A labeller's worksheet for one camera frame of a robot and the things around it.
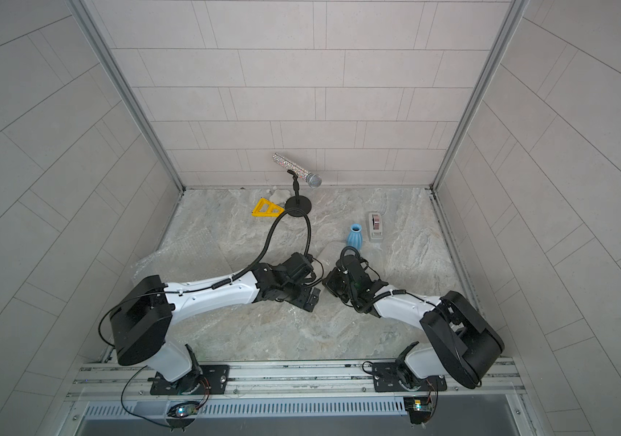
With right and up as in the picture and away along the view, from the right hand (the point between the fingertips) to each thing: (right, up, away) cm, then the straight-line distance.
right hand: (320, 280), depth 86 cm
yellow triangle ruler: (-23, +23, +23) cm, 40 cm away
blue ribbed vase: (+12, +13, +5) cm, 19 cm away
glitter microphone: (-3, +33, +2) cm, 33 cm away
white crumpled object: (-17, +28, +25) cm, 41 cm away
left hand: (-2, -4, -4) cm, 6 cm away
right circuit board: (+25, -28, -19) cm, 42 cm away
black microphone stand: (-10, +26, +22) cm, 35 cm away
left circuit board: (-33, -26, -21) cm, 47 cm away
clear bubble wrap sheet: (-38, +6, +8) cm, 40 cm away
